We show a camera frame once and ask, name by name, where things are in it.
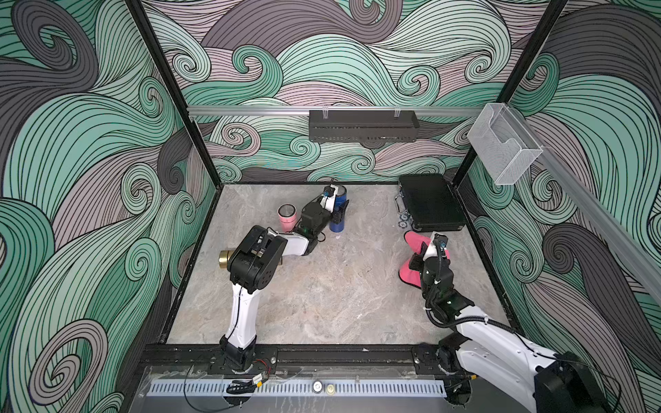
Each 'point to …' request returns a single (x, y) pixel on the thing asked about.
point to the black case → (430, 203)
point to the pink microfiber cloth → (407, 274)
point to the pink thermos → (287, 213)
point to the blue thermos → (340, 200)
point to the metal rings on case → (402, 211)
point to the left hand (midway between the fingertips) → (340, 194)
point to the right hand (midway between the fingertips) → (421, 244)
